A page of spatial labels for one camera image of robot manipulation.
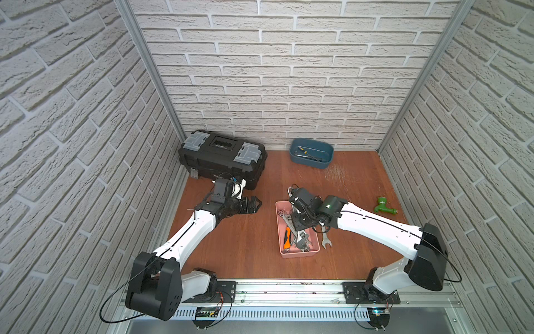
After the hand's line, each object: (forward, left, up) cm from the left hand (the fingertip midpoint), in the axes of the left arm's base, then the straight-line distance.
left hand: (255, 200), depth 84 cm
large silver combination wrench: (-12, -31, -13) cm, 35 cm away
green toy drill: (+3, -59, -9) cm, 60 cm away
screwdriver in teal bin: (+38, -28, -11) cm, 48 cm away
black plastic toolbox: (+22, +22, +3) cm, 31 cm away
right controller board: (-39, -44, -12) cm, 60 cm away
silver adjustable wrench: (-15, -18, -2) cm, 24 cm away
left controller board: (-37, +17, -16) cm, 44 cm away
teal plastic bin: (+39, -31, -11) cm, 51 cm away
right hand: (-9, -17, 0) cm, 19 cm away
